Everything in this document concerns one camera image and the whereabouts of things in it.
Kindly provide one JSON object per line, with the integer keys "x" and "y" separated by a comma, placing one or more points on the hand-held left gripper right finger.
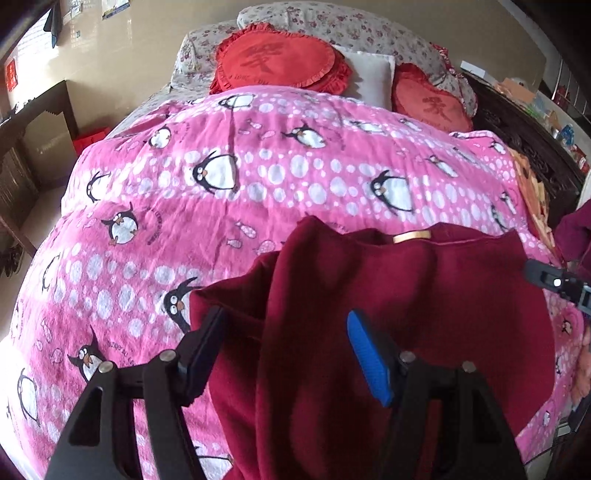
{"x": 369, "y": 360}

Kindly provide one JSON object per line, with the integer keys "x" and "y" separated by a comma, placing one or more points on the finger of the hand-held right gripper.
{"x": 545, "y": 276}

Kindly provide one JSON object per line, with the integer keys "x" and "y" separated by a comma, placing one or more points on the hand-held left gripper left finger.
{"x": 203, "y": 360}

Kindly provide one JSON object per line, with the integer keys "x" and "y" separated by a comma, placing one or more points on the dark red fleece garment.
{"x": 323, "y": 300}

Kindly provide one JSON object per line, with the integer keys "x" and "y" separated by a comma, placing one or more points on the person's right forearm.
{"x": 575, "y": 230}

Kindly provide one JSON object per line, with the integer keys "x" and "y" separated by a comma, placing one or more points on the orange cream cartoon blanket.
{"x": 533, "y": 194}

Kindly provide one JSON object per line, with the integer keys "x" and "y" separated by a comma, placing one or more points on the dark carved wooden headboard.
{"x": 521, "y": 120}

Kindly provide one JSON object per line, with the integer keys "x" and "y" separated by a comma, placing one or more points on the red heart cushion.
{"x": 277, "y": 60}
{"x": 431, "y": 99}

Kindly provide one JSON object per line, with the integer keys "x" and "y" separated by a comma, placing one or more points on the pink penguin print blanket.
{"x": 277, "y": 161}

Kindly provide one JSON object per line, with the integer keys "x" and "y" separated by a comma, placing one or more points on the white flat box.
{"x": 475, "y": 68}

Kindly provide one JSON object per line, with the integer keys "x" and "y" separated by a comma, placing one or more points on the red paper bag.
{"x": 90, "y": 138}

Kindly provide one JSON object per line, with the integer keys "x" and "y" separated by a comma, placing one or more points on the white pillow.
{"x": 369, "y": 74}

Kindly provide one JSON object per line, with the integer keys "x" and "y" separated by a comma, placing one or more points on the dark wooden table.
{"x": 27, "y": 138}

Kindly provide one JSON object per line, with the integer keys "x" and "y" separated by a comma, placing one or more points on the small floral pillow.
{"x": 194, "y": 55}

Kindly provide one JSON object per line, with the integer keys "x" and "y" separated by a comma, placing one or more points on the red paper window sticker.
{"x": 10, "y": 74}

